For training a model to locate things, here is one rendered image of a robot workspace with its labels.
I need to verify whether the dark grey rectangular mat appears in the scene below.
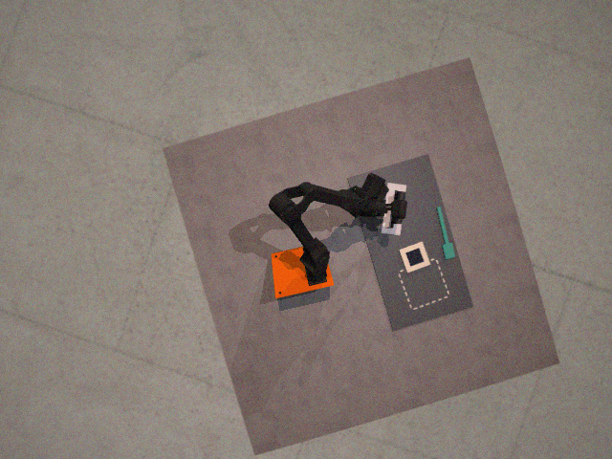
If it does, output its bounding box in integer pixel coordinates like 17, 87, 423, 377
348, 154, 473, 332

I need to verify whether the green trowel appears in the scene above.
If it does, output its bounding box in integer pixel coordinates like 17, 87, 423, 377
436, 207, 455, 259

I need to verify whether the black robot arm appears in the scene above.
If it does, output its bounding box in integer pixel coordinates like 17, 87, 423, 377
269, 173, 389, 286

